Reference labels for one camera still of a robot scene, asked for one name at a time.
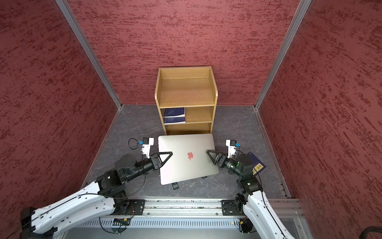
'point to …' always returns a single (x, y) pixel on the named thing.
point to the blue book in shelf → (172, 116)
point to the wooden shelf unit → (187, 97)
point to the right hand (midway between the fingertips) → (208, 155)
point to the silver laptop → (189, 160)
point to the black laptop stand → (175, 186)
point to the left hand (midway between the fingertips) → (171, 157)
